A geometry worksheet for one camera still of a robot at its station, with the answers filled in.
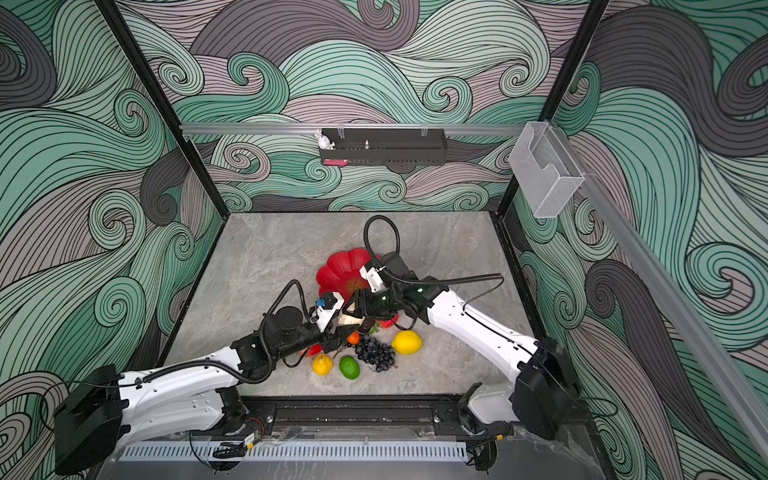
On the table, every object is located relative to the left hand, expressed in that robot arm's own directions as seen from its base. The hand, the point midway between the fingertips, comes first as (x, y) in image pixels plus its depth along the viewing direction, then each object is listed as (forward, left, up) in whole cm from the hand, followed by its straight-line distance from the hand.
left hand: (352, 315), depth 75 cm
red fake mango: (-4, +11, -15) cm, 19 cm away
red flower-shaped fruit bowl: (+23, +6, -16) cm, 29 cm away
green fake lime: (-9, +1, -12) cm, 15 cm away
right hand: (0, 0, +1) cm, 1 cm away
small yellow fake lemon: (-9, +8, -12) cm, 17 cm away
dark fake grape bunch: (-5, -6, -11) cm, 13 cm away
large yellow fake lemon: (-2, -15, -13) cm, 20 cm away
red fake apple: (+3, -10, -12) cm, 16 cm away
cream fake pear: (-2, +2, +3) cm, 4 cm away
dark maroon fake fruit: (+2, -3, -10) cm, 11 cm away
